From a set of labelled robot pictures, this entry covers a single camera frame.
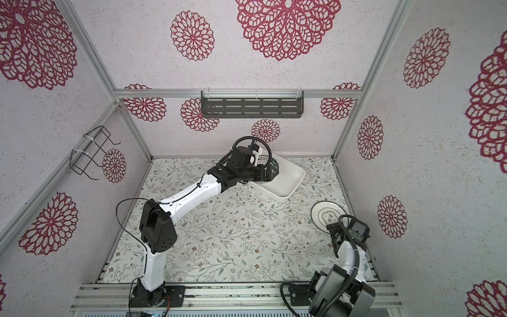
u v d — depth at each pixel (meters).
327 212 0.97
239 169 0.65
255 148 0.75
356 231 0.66
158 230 0.50
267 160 0.66
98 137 0.81
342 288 0.39
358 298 0.40
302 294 0.73
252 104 0.95
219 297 0.76
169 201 0.52
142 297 0.63
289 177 1.09
